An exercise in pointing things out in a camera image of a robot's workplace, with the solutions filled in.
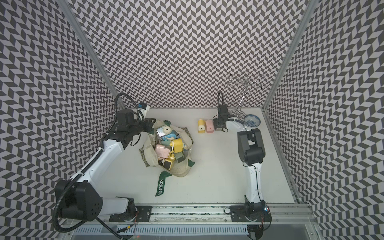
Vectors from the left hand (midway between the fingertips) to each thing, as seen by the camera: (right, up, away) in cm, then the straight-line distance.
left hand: (154, 120), depth 82 cm
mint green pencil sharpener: (+5, -6, +3) cm, 8 cm away
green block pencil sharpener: (+13, -21, +5) cm, 25 cm away
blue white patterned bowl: (+63, 0, +27) cm, 69 cm away
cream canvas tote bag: (-3, -17, -3) cm, 18 cm away
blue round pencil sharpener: (+7, -9, +5) cm, 12 cm away
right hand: (+38, -3, +23) cm, 45 cm away
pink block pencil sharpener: (+5, -17, -4) cm, 18 cm away
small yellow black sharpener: (+8, -23, -1) cm, 25 cm away
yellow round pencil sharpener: (+13, -14, +3) cm, 19 cm away
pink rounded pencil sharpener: (+32, -4, +18) cm, 36 cm away
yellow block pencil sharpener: (+26, -4, +18) cm, 32 cm away
